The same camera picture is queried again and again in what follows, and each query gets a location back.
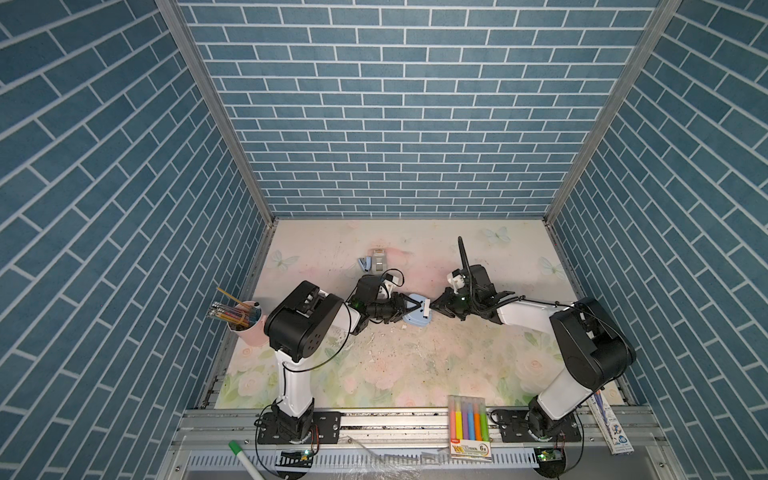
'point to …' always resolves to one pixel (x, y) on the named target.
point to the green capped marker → (236, 449)
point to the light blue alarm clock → (417, 316)
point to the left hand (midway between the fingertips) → (423, 312)
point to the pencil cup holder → (245, 318)
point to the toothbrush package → (608, 425)
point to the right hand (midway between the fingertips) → (430, 306)
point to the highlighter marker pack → (468, 428)
